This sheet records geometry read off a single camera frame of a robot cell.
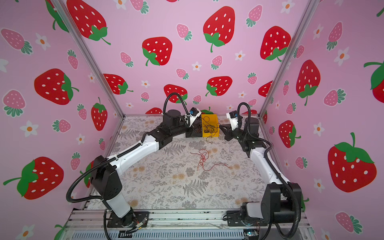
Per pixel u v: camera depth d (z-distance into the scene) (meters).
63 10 0.69
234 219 0.73
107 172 0.43
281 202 0.41
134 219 0.73
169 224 0.73
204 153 0.94
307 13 0.71
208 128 1.07
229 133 0.75
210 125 0.80
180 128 0.67
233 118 0.69
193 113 0.65
